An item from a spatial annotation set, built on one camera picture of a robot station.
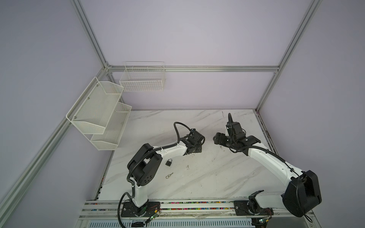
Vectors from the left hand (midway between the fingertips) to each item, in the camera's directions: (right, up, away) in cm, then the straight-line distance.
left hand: (197, 147), depth 92 cm
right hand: (+12, +7, -7) cm, 15 cm away
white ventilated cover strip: (+2, -35, -21) cm, 41 cm away
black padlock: (-18, -10, -1) cm, 21 cm away
